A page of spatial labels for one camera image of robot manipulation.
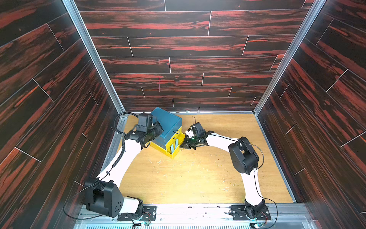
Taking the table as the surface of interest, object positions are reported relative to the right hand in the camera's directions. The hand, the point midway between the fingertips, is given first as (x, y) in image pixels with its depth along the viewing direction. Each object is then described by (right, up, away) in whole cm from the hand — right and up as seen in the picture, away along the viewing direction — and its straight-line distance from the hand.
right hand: (181, 144), depth 97 cm
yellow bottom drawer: (0, +4, +3) cm, 5 cm away
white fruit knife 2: (-6, -3, 0) cm, 7 cm away
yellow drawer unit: (-11, -3, -6) cm, 13 cm away
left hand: (-10, +12, -14) cm, 21 cm away
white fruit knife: (-3, +1, +4) cm, 5 cm away
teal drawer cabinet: (-6, +14, -11) cm, 19 cm away
